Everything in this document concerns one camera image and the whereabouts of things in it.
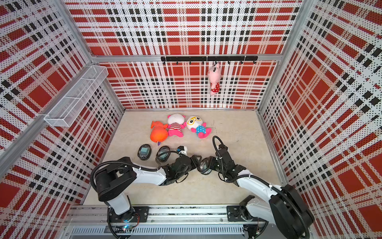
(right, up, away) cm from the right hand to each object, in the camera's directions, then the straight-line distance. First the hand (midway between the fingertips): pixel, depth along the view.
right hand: (209, 161), depth 86 cm
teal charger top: (-42, +4, +8) cm, 42 cm away
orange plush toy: (-33, +16, +12) cm, 39 cm away
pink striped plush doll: (-23, +22, +18) cm, 36 cm away
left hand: (-5, +1, +1) cm, 5 cm away
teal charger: (-26, +5, -5) cm, 27 cm away
